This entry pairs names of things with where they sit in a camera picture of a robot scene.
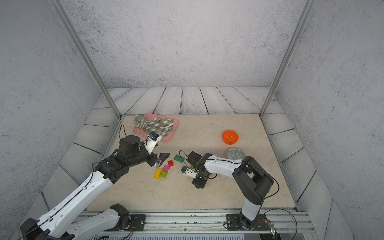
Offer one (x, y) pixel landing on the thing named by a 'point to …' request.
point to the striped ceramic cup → (141, 121)
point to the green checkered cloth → (158, 124)
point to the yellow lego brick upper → (157, 173)
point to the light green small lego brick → (164, 174)
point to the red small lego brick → (170, 163)
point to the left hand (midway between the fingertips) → (164, 149)
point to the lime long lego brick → (191, 167)
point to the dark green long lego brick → (179, 158)
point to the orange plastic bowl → (230, 137)
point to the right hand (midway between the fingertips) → (200, 183)
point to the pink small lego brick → (166, 168)
